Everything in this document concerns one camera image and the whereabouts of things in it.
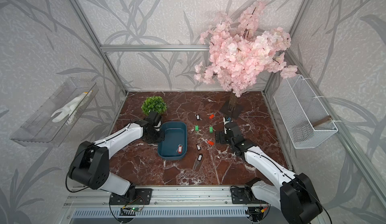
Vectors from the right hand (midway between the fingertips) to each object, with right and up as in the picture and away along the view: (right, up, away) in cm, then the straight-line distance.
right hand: (223, 130), depth 87 cm
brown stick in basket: (+38, +8, -24) cm, 45 cm away
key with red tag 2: (-5, +7, +19) cm, 21 cm away
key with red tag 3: (-7, -9, +7) cm, 13 cm away
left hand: (-36, -5, +2) cm, 36 cm away
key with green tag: (-6, -1, +12) cm, 14 cm away
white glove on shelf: (-69, +13, -22) cm, 74 cm away
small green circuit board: (-43, -34, -17) cm, 58 cm away
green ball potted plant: (-43, +16, +8) cm, 47 cm away
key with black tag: (-16, +6, +18) cm, 25 cm away
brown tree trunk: (+9, +17, +14) cm, 24 cm away
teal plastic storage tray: (-29, -10, +3) cm, 31 cm away
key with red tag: (-26, -12, +2) cm, 29 cm away
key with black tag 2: (-14, -16, 0) cm, 21 cm away
